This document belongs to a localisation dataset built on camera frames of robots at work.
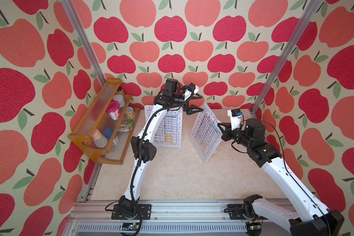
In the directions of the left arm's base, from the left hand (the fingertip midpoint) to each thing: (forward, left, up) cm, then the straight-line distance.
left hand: (202, 105), depth 77 cm
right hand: (-12, -8, -3) cm, 15 cm away
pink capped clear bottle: (-14, +55, -13) cm, 59 cm away
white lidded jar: (+20, +53, -12) cm, 58 cm away
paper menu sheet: (-7, -3, -15) cm, 17 cm away
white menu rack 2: (-17, -8, -20) cm, 27 cm away
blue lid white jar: (-4, +56, -20) cm, 60 cm away
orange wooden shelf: (+1, +58, -20) cm, 62 cm away
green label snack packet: (+11, +49, -31) cm, 59 cm away
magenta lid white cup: (+6, +53, -10) cm, 54 cm away
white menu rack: (-1, +18, -22) cm, 29 cm away
